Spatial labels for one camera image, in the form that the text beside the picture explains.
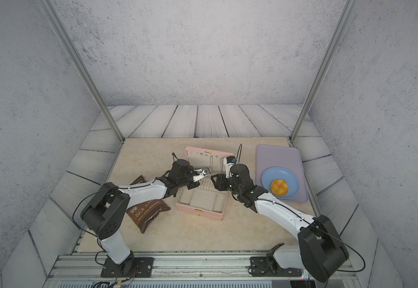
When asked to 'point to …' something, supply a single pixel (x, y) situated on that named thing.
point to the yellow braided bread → (279, 187)
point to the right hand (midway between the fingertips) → (215, 177)
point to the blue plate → (274, 173)
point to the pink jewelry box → (206, 198)
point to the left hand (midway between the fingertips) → (203, 173)
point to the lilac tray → (290, 158)
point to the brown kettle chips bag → (144, 214)
